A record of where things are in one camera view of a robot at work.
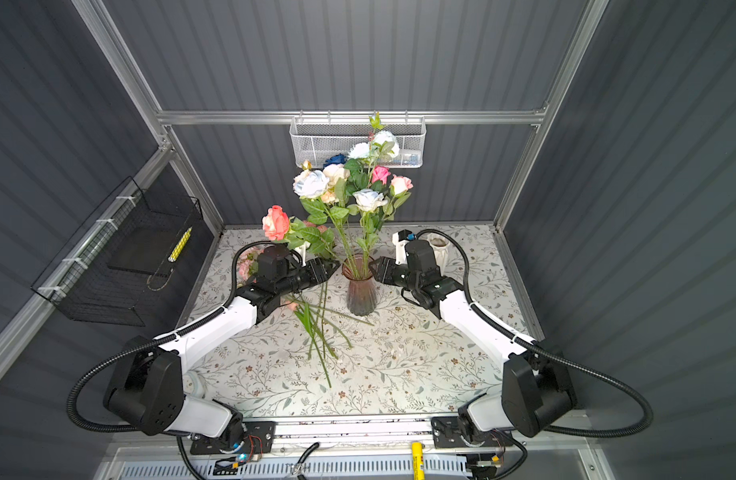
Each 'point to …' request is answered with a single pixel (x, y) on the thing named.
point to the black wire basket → (122, 264)
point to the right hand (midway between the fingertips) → (377, 267)
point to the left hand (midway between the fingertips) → (337, 264)
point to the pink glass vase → (361, 293)
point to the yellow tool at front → (418, 461)
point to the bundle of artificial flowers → (315, 308)
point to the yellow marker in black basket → (180, 244)
